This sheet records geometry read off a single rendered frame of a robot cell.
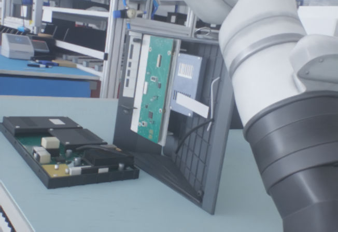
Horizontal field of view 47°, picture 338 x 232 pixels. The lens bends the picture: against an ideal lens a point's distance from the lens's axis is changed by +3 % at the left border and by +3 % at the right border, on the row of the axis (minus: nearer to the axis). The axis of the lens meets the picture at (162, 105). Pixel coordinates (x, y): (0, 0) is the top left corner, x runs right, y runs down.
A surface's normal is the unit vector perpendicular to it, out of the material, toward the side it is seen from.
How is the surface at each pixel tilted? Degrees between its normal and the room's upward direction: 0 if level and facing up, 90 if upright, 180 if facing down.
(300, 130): 62
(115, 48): 90
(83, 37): 90
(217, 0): 123
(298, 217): 76
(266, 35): 58
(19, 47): 41
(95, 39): 90
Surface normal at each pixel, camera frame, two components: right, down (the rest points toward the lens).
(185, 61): -0.78, -0.01
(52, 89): 0.58, 0.23
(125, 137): 0.09, 0.19
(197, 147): -0.96, -0.10
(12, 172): 0.14, -0.97
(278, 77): -0.37, -0.41
